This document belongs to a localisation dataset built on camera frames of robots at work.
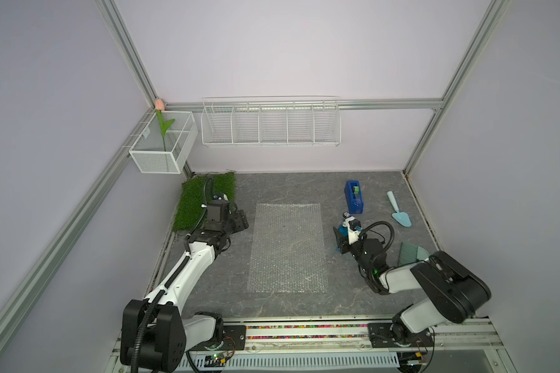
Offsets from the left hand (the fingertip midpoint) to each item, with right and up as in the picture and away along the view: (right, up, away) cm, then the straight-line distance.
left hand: (238, 218), depth 85 cm
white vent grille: (+23, -43, -14) cm, 50 cm away
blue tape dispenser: (+49, +7, +19) cm, 53 cm away
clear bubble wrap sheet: (+18, -15, +8) cm, 25 cm away
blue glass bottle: (+38, -4, -3) cm, 39 cm away
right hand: (+39, -2, +3) cm, 39 cm away
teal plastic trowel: (+70, -2, +18) cm, 72 cm away
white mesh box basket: (-28, +23, -8) cm, 37 cm away
